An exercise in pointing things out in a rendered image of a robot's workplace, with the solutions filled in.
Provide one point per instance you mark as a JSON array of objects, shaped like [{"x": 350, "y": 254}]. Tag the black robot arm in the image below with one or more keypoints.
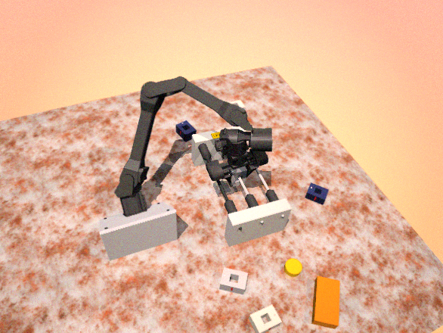
[{"x": 153, "y": 95}]

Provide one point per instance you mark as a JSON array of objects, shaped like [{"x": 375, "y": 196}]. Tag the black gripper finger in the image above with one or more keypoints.
[
  {"x": 227, "y": 177},
  {"x": 250, "y": 169}
]

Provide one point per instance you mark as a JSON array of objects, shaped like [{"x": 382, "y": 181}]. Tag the orange rectangular block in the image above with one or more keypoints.
[{"x": 326, "y": 303}]

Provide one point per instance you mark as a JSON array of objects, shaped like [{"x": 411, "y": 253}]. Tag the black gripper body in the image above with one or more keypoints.
[{"x": 217, "y": 171}]

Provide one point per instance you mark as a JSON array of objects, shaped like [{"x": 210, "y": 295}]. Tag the yellow short cylinder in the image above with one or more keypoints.
[{"x": 293, "y": 267}]

